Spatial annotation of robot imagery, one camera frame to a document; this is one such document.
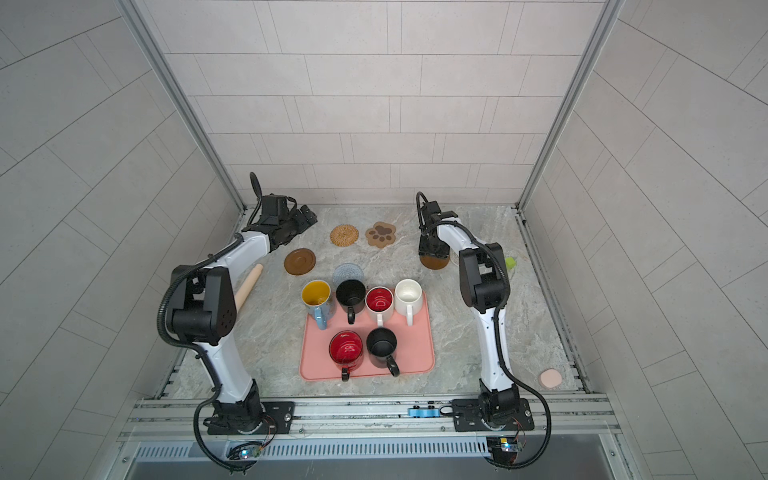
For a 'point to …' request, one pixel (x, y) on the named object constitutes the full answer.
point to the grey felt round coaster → (347, 271)
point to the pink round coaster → (550, 378)
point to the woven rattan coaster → (344, 235)
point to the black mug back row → (351, 296)
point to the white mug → (408, 296)
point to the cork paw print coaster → (381, 235)
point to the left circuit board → (245, 451)
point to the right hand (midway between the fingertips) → (428, 251)
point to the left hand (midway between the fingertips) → (313, 212)
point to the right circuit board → (503, 448)
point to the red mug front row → (346, 350)
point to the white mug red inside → (379, 300)
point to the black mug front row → (381, 345)
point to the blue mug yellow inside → (315, 294)
